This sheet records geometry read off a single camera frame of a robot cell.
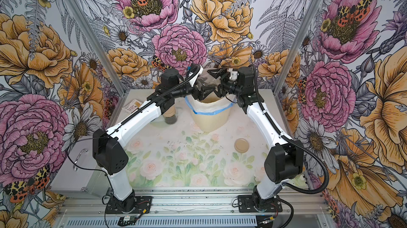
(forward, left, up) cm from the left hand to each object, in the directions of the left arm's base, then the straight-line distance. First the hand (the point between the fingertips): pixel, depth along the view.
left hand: (208, 86), depth 76 cm
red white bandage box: (+15, +51, -31) cm, 61 cm away
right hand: (+1, +1, +3) cm, 3 cm away
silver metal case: (-32, +55, -19) cm, 67 cm away
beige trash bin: (-8, -1, -19) cm, 20 cm away
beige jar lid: (-13, -20, -36) cm, 43 cm away
